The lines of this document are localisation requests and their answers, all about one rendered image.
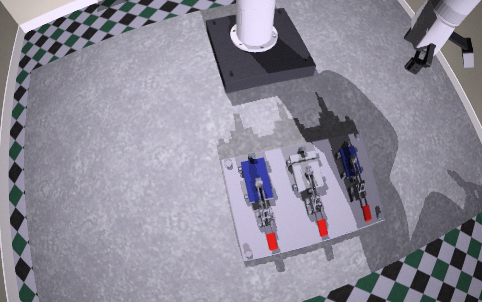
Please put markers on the blue rectangular plate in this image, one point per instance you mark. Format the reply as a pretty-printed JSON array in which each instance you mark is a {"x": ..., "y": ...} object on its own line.
[{"x": 253, "y": 169}]

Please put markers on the toggle clamp with red handle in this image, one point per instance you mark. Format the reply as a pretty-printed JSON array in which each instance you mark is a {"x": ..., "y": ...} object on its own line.
[
  {"x": 354, "y": 192},
  {"x": 261, "y": 220},
  {"x": 310, "y": 204}
]

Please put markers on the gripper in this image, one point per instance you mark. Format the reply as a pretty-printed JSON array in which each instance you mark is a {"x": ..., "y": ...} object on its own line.
[{"x": 429, "y": 31}]

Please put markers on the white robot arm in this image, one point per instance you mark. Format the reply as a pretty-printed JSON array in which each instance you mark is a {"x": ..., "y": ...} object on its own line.
[{"x": 254, "y": 31}]

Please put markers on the blue rectangular block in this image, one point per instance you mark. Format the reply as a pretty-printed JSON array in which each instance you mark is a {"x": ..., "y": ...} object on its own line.
[{"x": 346, "y": 152}]

